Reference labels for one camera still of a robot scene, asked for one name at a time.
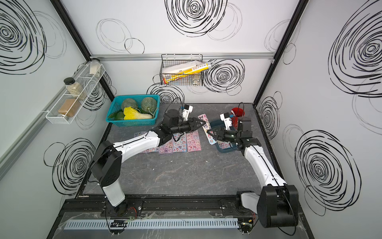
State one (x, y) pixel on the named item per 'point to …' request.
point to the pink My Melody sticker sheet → (193, 142)
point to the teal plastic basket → (116, 106)
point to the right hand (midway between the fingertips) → (209, 133)
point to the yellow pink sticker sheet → (206, 127)
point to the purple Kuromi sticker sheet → (137, 134)
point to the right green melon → (148, 105)
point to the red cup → (237, 112)
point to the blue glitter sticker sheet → (167, 147)
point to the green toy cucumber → (118, 115)
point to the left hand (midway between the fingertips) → (205, 124)
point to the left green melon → (128, 102)
